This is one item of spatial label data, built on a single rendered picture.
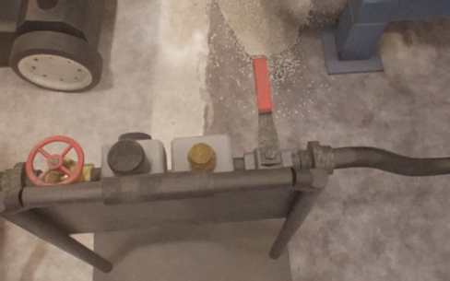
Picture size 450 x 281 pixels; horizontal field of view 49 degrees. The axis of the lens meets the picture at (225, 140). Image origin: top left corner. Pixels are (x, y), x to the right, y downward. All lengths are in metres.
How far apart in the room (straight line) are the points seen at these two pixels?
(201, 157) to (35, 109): 0.73
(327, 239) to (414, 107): 0.40
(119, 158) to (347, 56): 0.78
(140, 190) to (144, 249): 0.57
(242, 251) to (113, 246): 0.28
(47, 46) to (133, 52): 0.27
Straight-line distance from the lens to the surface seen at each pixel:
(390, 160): 0.73
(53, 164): 0.64
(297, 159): 0.68
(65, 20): 1.13
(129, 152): 0.62
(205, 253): 1.08
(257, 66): 0.69
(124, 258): 1.10
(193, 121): 1.19
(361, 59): 1.29
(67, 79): 1.24
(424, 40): 1.39
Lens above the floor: 1.08
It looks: 68 degrees down
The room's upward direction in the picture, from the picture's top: straight up
